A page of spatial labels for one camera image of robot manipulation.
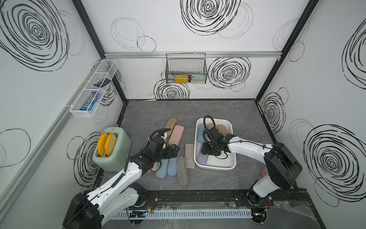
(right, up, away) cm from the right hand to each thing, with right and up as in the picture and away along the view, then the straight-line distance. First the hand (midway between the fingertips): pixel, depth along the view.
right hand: (204, 151), depth 88 cm
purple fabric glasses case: (-2, -3, -4) cm, 5 cm away
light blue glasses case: (-25, -7, -7) cm, 27 cm away
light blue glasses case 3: (0, +14, +12) cm, 18 cm away
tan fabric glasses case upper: (-23, +16, +14) cm, 31 cm away
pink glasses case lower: (-26, -1, -22) cm, 34 cm away
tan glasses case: (+14, +13, +11) cm, 22 cm away
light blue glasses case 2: (-20, -8, -7) cm, 23 cm away
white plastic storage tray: (+5, -6, -3) cm, 8 cm away
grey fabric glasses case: (-14, -9, -11) cm, 20 cm away
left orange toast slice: (-54, +9, -17) cm, 57 cm away
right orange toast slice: (-50, +8, -17) cm, 53 cm away
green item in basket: (-4, +46, -1) cm, 46 cm away
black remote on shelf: (-58, +42, -7) cm, 72 cm away
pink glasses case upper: (-18, +9, +9) cm, 22 cm away
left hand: (-19, +3, -7) cm, 21 cm away
